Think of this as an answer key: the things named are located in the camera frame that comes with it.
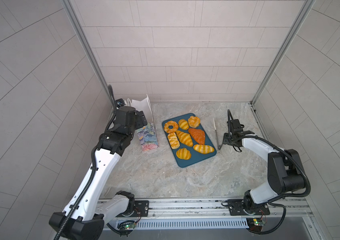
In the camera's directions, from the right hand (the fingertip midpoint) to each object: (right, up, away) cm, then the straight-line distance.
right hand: (226, 139), depth 94 cm
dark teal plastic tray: (-20, -10, -7) cm, 23 cm away
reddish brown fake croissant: (-18, +3, 0) cm, 18 cm away
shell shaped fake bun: (-27, -7, -8) cm, 30 cm away
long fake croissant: (-27, +1, -2) cm, 27 cm away
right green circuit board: (+5, -35, -26) cm, 44 cm away
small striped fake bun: (-27, +9, +5) cm, 29 cm away
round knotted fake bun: (-20, +11, +6) cm, 23 cm away
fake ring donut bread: (-37, +9, +8) cm, 39 cm away
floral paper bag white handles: (-48, +4, -11) cm, 49 cm away
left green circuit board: (-55, -35, -27) cm, 70 cm away
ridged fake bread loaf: (-33, 0, -3) cm, 34 cm away
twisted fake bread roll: (-16, -5, -5) cm, 17 cm away
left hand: (-50, +16, -23) cm, 57 cm away
